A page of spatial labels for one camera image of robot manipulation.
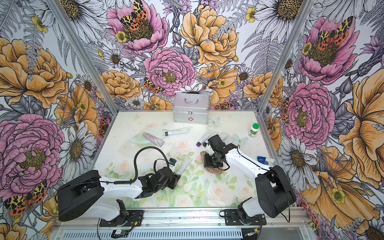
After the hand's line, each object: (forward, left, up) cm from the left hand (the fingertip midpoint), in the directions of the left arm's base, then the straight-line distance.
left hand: (175, 178), depth 88 cm
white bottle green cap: (+29, -51, +8) cm, 59 cm away
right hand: (+3, -18, +7) cm, 19 cm away
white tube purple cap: (+28, -19, +2) cm, 34 cm away
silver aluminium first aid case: (+48, -9, +10) cm, 50 cm away
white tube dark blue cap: (+25, -36, +1) cm, 44 cm away
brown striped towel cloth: (+3, -23, +4) cm, 24 cm away
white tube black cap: (+31, -24, +1) cm, 39 cm away
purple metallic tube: (+25, +14, +1) cm, 28 cm away
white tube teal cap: (+33, +1, +2) cm, 33 cm away
